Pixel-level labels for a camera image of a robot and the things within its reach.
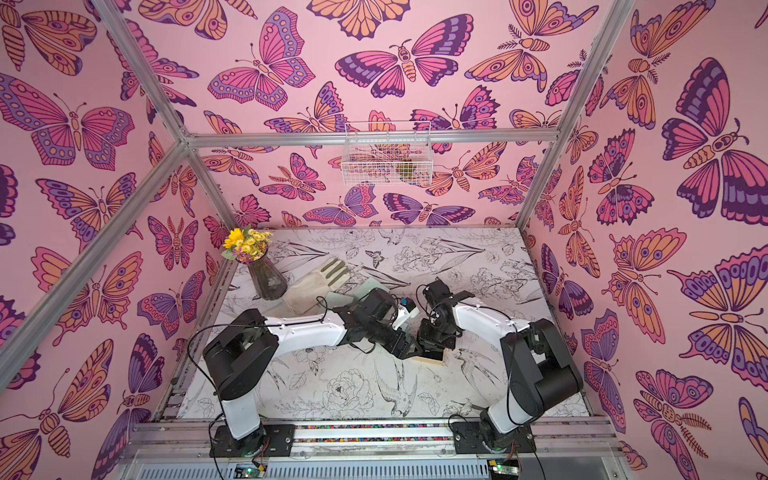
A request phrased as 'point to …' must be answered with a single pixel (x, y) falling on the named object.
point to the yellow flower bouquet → (246, 245)
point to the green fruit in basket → (405, 170)
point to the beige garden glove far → (309, 296)
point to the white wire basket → (387, 153)
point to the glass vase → (269, 283)
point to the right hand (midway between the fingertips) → (425, 343)
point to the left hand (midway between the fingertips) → (417, 347)
